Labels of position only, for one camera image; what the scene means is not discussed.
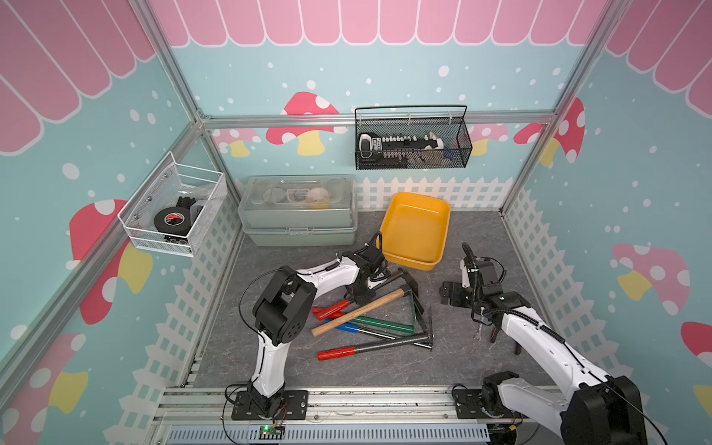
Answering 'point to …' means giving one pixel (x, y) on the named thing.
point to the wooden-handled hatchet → (405, 290)
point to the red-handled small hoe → (333, 311)
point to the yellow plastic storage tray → (414, 230)
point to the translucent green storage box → (298, 209)
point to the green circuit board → (270, 432)
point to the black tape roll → (172, 220)
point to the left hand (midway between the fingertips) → (358, 297)
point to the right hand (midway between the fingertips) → (452, 289)
